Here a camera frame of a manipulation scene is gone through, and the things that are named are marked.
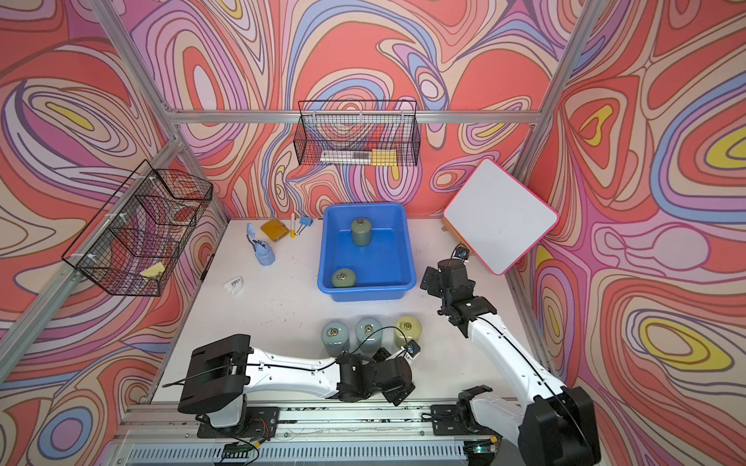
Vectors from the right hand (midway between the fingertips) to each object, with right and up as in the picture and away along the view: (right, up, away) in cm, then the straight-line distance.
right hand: (443, 283), depth 84 cm
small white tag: (-69, -3, +14) cm, 70 cm away
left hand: (-11, -24, -8) cm, 28 cm away
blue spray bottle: (-60, +9, +17) cm, 63 cm away
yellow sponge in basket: (-76, +5, -13) cm, 77 cm away
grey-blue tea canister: (-32, -15, -4) cm, 35 cm away
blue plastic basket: (-17, +3, +20) cm, 27 cm away
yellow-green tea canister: (-11, -12, -4) cm, 17 cm away
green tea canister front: (-30, +1, +7) cm, 31 cm away
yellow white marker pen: (-54, +17, +31) cm, 64 cm away
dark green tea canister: (-25, +16, +22) cm, 37 cm away
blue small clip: (-50, +21, +35) cm, 64 cm away
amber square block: (-60, +18, +30) cm, 70 cm away
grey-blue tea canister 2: (-22, -14, -4) cm, 26 cm away
